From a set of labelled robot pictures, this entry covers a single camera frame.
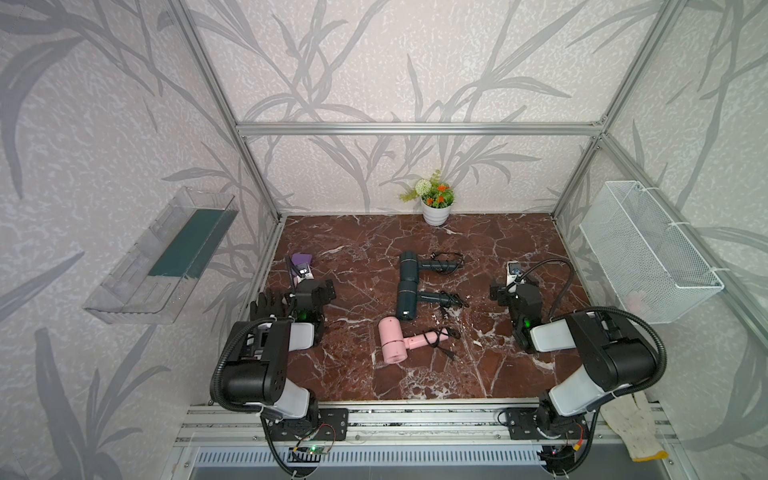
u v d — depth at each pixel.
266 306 0.93
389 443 0.72
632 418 0.74
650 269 0.63
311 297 0.71
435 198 1.07
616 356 0.46
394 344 0.82
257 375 0.44
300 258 1.06
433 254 1.08
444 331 0.86
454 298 0.93
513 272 0.80
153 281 0.63
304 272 0.80
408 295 0.94
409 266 0.99
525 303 0.71
